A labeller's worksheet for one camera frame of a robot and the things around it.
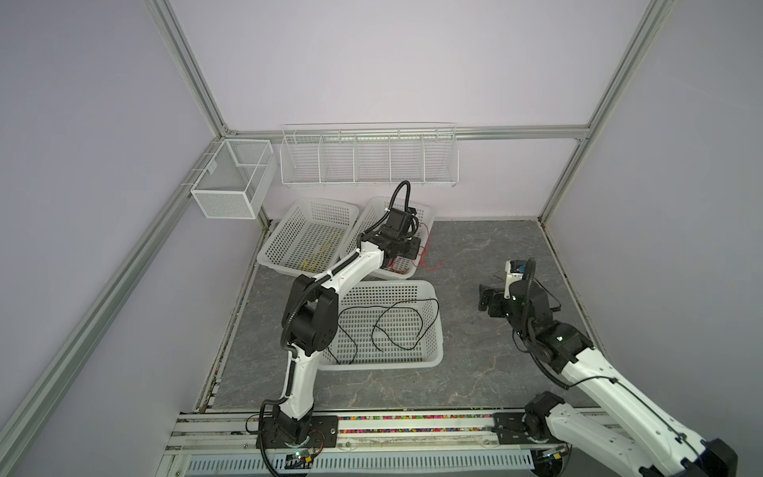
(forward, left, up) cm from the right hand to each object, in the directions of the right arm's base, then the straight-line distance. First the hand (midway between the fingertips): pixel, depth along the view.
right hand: (499, 289), depth 78 cm
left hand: (+18, +21, -4) cm, 28 cm away
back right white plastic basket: (+38, +38, -9) cm, 55 cm away
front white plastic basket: (-2, +31, -18) cm, 36 cm away
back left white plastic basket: (+34, +63, -19) cm, 74 cm away
